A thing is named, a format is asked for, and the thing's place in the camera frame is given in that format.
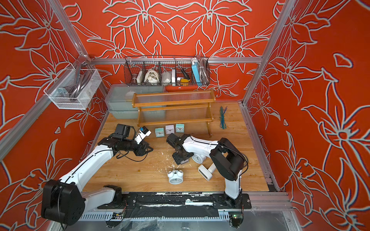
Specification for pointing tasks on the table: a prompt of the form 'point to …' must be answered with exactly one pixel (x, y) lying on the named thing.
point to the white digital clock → (205, 172)
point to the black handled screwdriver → (182, 70)
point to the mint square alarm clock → (160, 132)
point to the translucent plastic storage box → (118, 100)
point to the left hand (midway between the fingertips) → (149, 145)
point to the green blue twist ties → (222, 125)
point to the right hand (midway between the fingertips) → (179, 159)
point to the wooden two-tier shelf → (174, 108)
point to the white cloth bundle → (152, 76)
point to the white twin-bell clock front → (176, 176)
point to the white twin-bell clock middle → (199, 159)
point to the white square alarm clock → (169, 129)
